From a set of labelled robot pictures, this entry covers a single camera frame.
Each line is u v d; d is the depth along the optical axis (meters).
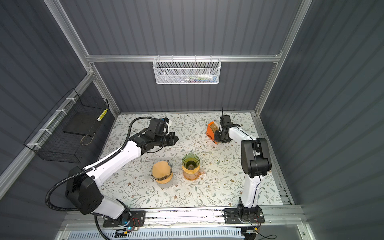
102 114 0.82
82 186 0.42
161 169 0.77
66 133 0.73
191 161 0.83
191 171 0.79
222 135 0.76
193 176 0.86
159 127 0.63
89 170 0.44
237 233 0.70
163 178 0.72
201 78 0.91
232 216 0.73
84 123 0.75
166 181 0.76
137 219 0.72
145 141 0.58
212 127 0.99
